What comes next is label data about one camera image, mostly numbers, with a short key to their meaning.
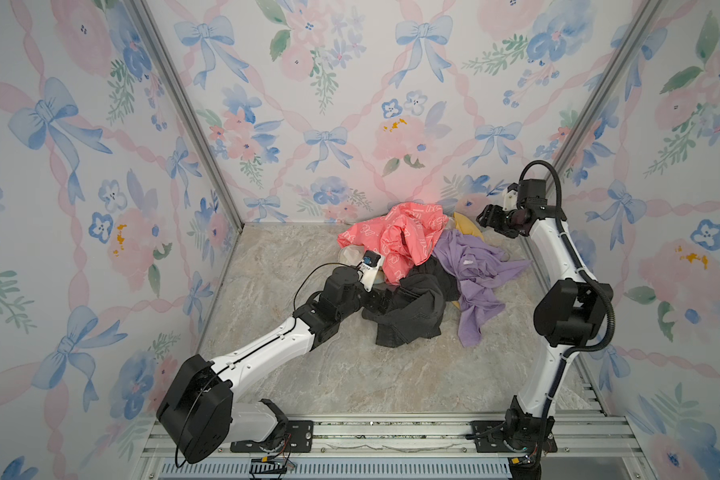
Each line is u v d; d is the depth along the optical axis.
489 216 0.84
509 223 0.80
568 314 0.54
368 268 0.66
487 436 0.73
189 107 0.86
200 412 0.40
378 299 0.70
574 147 0.94
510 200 0.85
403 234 0.94
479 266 0.95
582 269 0.54
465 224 1.10
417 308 0.80
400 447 0.73
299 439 0.73
